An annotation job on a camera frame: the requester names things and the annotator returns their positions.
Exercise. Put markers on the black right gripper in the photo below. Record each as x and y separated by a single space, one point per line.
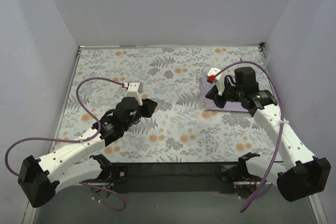
220 98

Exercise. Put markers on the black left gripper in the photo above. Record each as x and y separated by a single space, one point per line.
144 107

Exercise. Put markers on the clear faceted tumbler glass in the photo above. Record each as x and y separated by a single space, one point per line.
204 76

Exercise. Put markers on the clear wine glass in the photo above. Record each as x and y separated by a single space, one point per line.
265 57

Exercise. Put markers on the clear champagne flute glass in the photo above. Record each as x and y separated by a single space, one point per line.
246 57

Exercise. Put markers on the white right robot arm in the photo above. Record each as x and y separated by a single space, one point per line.
302 173

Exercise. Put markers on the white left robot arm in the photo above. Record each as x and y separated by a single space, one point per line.
110 128

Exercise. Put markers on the lilac plastic tray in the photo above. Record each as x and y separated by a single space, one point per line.
229 107

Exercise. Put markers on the floral patterned tablecloth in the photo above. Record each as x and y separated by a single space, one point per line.
178 131

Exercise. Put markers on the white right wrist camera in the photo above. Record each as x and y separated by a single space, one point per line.
215 76

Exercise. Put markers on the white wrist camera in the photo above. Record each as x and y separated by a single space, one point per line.
215 76
133 96

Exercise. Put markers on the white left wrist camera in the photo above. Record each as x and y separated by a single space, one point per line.
133 96

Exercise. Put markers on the aluminium frame rail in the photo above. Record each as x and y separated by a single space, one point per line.
65 171

